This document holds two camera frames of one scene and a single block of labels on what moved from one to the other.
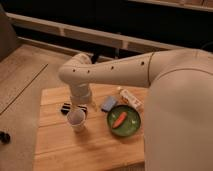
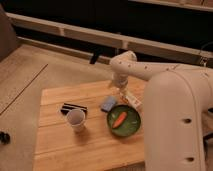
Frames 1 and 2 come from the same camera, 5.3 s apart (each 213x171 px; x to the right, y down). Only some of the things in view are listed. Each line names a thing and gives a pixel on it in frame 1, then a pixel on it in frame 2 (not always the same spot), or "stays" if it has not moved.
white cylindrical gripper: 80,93 -> 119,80
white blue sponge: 108,103 stays
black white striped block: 66,107 stays
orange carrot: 120,120 stays
